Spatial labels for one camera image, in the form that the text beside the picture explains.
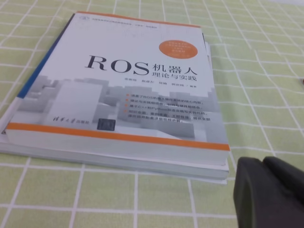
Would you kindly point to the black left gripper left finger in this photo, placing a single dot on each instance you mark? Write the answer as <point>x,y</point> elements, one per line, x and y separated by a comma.
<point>261,201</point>

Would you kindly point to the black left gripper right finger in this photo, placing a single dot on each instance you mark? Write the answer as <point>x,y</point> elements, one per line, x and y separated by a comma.
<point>288,175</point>

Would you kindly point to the blue-spined lower book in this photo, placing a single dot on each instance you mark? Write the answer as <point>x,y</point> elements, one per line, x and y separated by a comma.
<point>42,64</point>

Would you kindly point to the white ROS robotics book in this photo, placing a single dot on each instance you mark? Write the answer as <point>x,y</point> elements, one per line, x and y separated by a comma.
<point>123,88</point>

